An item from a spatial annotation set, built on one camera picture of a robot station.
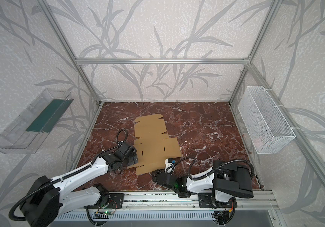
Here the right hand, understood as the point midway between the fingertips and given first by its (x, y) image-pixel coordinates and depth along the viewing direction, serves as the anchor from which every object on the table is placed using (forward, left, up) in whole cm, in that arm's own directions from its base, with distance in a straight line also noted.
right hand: (152, 175), depth 79 cm
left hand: (+9, +13, 0) cm, 16 cm away
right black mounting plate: (-12, -29, -1) cm, 31 cm away
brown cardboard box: (+17, +1, -1) cm, 17 cm away
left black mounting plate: (-12, +18, -1) cm, 22 cm away
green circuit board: (-17, +21, -2) cm, 27 cm away
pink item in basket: (+12, -58, +16) cm, 61 cm away
